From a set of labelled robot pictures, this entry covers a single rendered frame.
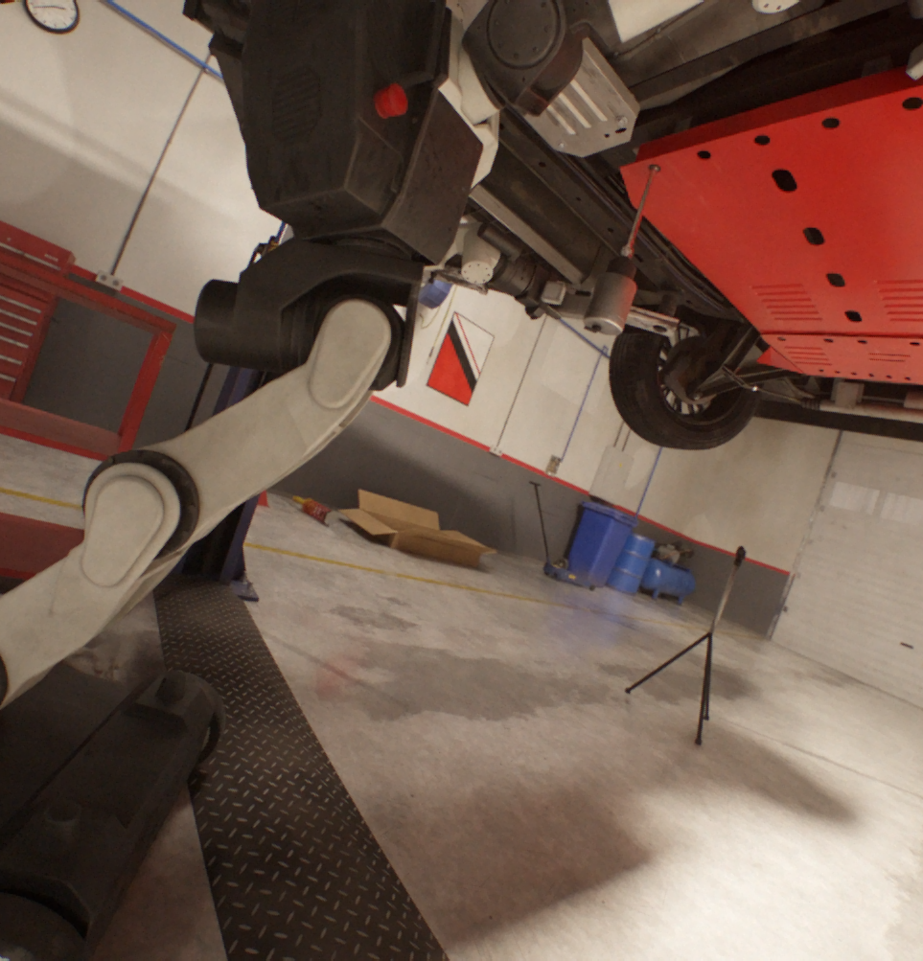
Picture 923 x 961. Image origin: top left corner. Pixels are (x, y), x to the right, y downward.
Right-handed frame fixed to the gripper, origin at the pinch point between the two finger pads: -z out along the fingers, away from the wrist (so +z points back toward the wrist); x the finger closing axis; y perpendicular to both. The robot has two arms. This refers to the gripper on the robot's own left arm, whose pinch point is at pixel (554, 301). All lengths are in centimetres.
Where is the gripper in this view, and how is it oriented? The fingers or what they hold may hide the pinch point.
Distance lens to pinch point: 124.9
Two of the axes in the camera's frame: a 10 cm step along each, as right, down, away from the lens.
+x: -3.3, 9.4, 0.2
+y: 5.3, 2.0, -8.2
